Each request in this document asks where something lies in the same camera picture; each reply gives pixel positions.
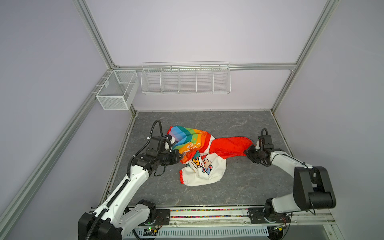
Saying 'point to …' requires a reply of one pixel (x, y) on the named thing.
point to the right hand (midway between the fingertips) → (245, 153)
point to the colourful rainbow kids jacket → (205, 155)
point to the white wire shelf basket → (210, 77)
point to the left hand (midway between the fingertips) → (182, 158)
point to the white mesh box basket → (118, 91)
